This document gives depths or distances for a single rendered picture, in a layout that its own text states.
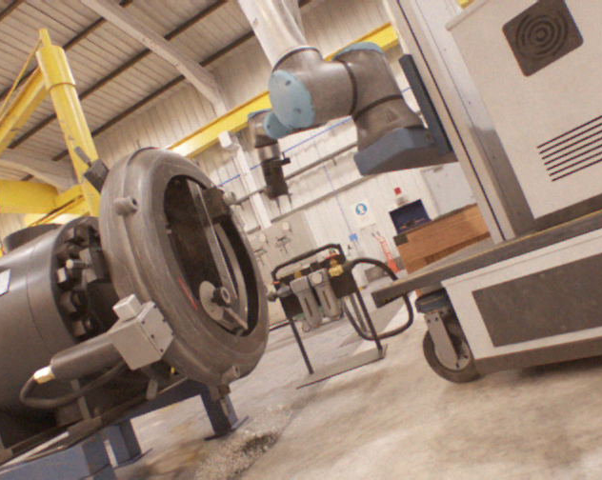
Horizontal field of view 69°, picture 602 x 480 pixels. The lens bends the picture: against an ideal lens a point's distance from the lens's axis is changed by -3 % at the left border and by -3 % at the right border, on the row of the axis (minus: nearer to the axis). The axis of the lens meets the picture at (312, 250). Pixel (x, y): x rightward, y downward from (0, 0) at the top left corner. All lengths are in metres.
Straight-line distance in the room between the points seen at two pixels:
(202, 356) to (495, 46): 1.00
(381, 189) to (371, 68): 10.93
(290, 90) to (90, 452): 1.01
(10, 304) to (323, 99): 1.03
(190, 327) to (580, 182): 0.93
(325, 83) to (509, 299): 0.67
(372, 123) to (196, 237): 0.60
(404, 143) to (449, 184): 10.75
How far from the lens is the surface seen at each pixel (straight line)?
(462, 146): 1.26
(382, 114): 1.22
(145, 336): 1.05
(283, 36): 1.30
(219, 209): 1.44
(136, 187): 1.23
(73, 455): 1.31
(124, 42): 13.14
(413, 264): 1.93
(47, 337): 1.44
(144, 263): 1.13
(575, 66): 1.08
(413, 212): 2.14
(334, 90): 1.20
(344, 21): 13.50
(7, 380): 1.60
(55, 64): 6.10
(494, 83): 1.12
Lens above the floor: 0.39
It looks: 5 degrees up
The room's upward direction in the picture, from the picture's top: 22 degrees counter-clockwise
